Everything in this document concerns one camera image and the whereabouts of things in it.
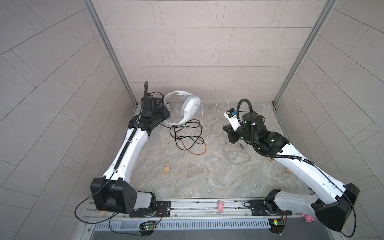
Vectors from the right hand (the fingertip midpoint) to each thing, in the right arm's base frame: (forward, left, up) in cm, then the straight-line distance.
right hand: (222, 128), depth 71 cm
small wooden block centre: (-9, +31, -24) cm, 40 cm away
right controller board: (-37, -22, -28) cm, 51 cm away
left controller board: (-35, +37, -23) cm, 56 cm away
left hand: (+13, +26, +3) cm, 29 cm away
